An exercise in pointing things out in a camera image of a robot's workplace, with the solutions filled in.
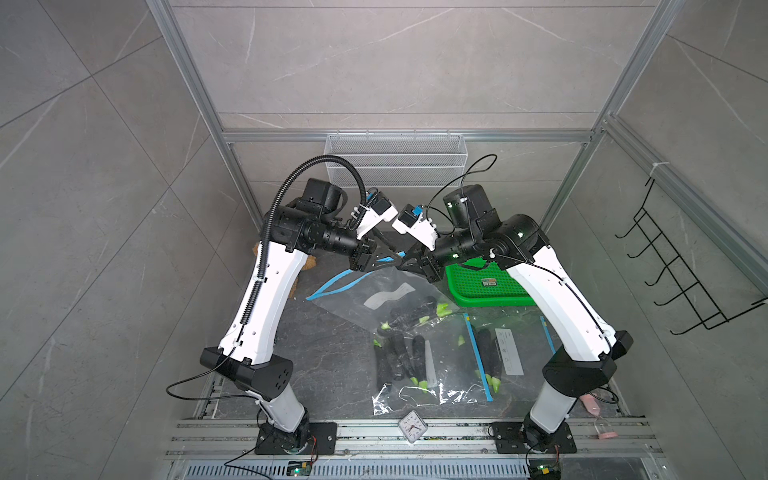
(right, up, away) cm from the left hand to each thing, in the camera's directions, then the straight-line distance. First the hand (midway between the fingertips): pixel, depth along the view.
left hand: (397, 252), depth 62 cm
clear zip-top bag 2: (-3, -12, +15) cm, 19 cm away
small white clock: (+4, -44, +12) cm, 46 cm away
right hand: (+1, -3, +1) cm, 3 cm away
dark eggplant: (+28, -30, +22) cm, 47 cm away
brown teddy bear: (-30, -3, +40) cm, 50 cm away
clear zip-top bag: (+12, -32, +24) cm, 42 cm away
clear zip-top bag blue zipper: (+35, -29, +24) cm, 51 cm away
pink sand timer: (+53, -44, +13) cm, 70 cm away
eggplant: (+1, -30, +24) cm, 38 cm away
